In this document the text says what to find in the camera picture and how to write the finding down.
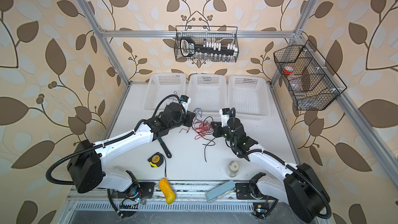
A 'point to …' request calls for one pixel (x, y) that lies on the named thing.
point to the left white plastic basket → (159, 85)
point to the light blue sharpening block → (221, 191)
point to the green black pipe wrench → (165, 148)
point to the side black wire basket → (311, 84)
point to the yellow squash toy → (166, 189)
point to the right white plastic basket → (249, 95)
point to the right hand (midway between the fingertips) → (211, 124)
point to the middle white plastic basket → (208, 92)
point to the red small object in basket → (286, 72)
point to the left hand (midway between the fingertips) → (197, 113)
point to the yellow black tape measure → (156, 160)
